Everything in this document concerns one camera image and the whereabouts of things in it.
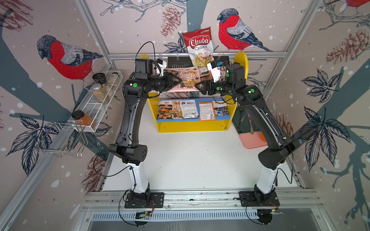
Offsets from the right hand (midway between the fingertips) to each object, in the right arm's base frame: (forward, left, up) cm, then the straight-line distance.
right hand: (198, 83), depth 69 cm
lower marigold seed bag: (+6, +22, -28) cm, 36 cm away
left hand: (0, +8, +3) cm, 8 cm away
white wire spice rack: (-8, +55, -11) cm, 57 cm away
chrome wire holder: (-29, +55, -7) cm, 62 cm away
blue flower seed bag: (+6, -17, -28) cm, 33 cm away
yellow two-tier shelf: (+2, +15, -40) cm, 43 cm away
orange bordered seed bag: (+7, -6, -28) cm, 30 cm away
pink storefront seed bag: (+6, +14, -28) cm, 32 cm away
